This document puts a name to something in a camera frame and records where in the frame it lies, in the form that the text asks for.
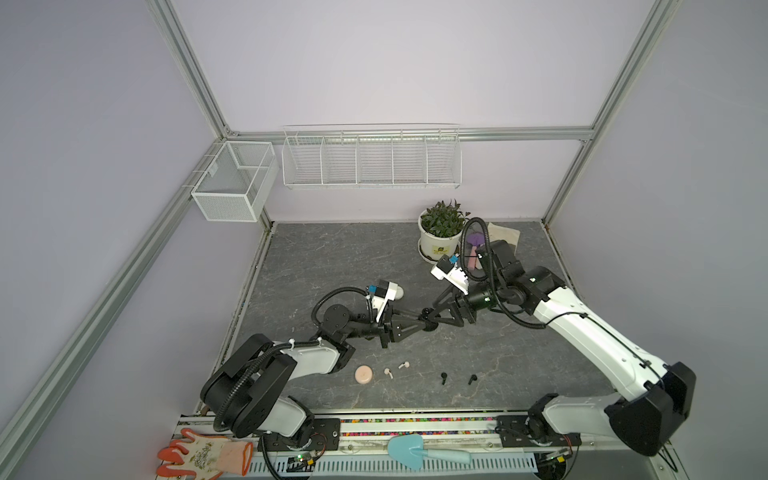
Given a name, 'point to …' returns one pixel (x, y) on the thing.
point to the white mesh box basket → (238, 182)
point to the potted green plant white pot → (440, 228)
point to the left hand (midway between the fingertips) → (425, 326)
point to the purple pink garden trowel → (474, 239)
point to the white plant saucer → (425, 256)
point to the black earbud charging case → (429, 326)
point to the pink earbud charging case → (363, 374)
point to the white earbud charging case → (399, 293)
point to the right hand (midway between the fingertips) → (434, 309)
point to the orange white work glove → (204, 458)
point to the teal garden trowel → (408, 449)
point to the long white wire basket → (420, 155)
